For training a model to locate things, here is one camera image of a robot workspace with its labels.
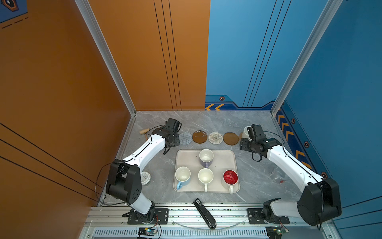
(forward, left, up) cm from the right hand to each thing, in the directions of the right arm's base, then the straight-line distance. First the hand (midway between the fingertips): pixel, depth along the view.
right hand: (244, 144), depth 86 cm
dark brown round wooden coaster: (+12, +4, -11) cm, 16 cm away
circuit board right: (-41, -10, -14) cm, 44 cm away
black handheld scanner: (-35, +22, -12) cm, 44 cm away
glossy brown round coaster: (+15, +26, -12) cm, 32 cm away
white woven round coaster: (+13, +15, -11) cm, 23 cm away
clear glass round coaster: (+12, +36, -10) cm, 39 cm away
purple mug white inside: (-2, +22, -11) cm, 25 cm away
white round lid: (-17, +56, -5) cm, 59 cm away
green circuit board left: (-40, +51, -13) cm, 67 cm away
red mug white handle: (-16, +9, -11) cm, 21 cm away
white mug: (-15, +23, -10) cm, 29 cm away
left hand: (+4, +42, 0) cm, 42 cm away
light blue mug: (-14, +36, -10) cm, 40 cm away
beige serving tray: (-3, +11, -12) cm, 17 cm away
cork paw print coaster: (+15, -3, -12) cm, 19 cm away
